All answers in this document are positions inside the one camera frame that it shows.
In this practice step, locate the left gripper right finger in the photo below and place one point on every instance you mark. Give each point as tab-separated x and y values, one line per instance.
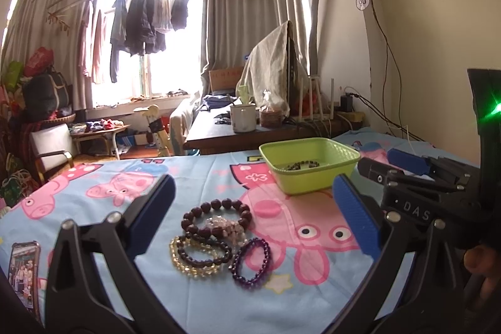
432	299

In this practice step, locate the black duffel bag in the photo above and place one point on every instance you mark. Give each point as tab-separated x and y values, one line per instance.
44	94

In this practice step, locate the person's right hand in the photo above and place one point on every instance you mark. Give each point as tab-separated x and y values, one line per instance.
485	261

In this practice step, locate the hanging dark clothes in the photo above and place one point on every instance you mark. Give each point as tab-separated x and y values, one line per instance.
140	27

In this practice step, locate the dark wooden desk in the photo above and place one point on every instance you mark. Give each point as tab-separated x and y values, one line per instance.
209	137

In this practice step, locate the white enamel mug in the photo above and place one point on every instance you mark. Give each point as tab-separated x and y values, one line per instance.
243	118

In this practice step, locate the blue cartoon pig bedsheet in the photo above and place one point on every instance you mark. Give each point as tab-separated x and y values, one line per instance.
317	264

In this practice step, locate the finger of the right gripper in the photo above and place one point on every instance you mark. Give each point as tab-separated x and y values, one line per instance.
377	171
438	169

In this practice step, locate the small low table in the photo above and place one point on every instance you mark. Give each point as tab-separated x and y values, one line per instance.
108	136

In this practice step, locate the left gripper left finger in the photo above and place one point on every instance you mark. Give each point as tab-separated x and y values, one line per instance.
94	285

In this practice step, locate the white wifi router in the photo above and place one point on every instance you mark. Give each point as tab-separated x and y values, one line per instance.
310	100

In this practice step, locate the green plastic basket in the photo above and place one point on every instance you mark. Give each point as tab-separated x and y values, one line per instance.
307	165

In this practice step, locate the cloth-covered monitor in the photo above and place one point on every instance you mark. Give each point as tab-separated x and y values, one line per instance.
273	66

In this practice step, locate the black power adapter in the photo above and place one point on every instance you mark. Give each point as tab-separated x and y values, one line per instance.
346	103

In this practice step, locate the wooden armchair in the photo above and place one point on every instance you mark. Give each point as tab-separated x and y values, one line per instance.
53	149

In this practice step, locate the woven snack basket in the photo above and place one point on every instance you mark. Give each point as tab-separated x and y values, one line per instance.
271	119

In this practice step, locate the smartphone with photo case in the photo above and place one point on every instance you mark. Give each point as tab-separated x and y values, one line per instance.
23	274

